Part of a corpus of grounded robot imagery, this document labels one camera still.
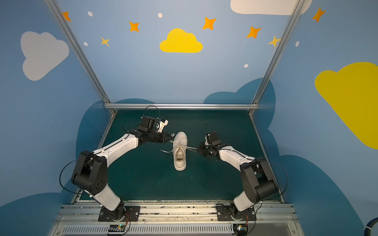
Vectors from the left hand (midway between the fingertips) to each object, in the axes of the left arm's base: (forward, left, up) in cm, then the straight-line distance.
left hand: (171, 136), depth 89 cm
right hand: (-4, -17, -7) cm, 19 cm away
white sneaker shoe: (-2, -5, -5) cm, 8 cm away
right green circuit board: (-45, -38, -17) cm, 61 cm away
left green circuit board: (-45, +25, -18) cm, 54 cm away
